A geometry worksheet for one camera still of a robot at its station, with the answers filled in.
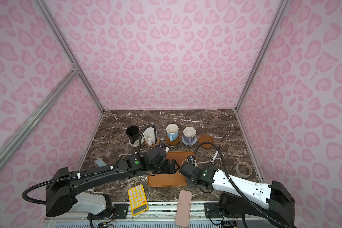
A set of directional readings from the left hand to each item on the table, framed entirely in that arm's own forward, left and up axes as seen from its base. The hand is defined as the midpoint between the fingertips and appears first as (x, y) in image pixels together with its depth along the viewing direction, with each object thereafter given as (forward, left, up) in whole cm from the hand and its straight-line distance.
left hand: (175, 169), depth 74 cm
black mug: (+25, +28, -3) cm, 38 cm away
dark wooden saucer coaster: (+23, +2, -11) cm, 25 cm away
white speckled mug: (+29, +19, -12) cm, 37 cm away
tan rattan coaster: (+20, +15, -10) cm, 27 cm away
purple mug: (+29, -9, -11) cm, 32 cm away
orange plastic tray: (-1, +3, -13) cm, 14 cm away
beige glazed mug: (-2, -3, +9) cm, 10 cm away
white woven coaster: (+22, +27, -11) cm, 37 cm away
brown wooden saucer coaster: (+27, -22, -12) cm, 37 cm away
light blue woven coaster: (+22, -8, -12) cm, 26 cm away
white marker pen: (+13, -25, -13) cm, 31 cm away
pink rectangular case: (-16, -4, -16) cm, 23 cm away
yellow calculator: (-12, +20, -12) cm, 27 cm away
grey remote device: (+8, +46, -10) cm, 48 cm away
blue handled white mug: (+28, +2, -5) cm, 28 cm away
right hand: (-3, -9, -8) cm, 12 cm away
